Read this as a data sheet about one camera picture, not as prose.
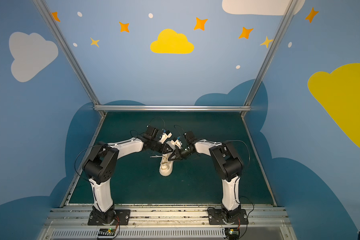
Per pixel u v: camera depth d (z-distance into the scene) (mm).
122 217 736
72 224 735
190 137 820
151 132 790
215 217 738
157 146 840
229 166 528
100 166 512
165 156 907
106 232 732
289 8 701
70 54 848
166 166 861
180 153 838
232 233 733
